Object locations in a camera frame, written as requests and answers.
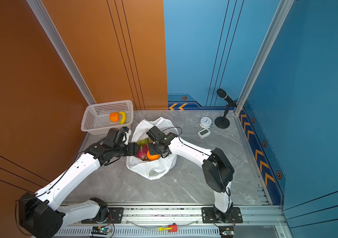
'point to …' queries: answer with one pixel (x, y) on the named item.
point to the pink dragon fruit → (141, 152)
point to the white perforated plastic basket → (97, 118)
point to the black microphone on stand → (223, 122)
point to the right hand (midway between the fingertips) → (151, 150)
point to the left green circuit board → (98, 230)
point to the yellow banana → (124, 117)
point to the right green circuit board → (226, 231)
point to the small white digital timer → (203, 134)
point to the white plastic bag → (154, 169)
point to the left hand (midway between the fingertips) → (136, 146)
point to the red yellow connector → (171, 228)
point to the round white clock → (205, 123)
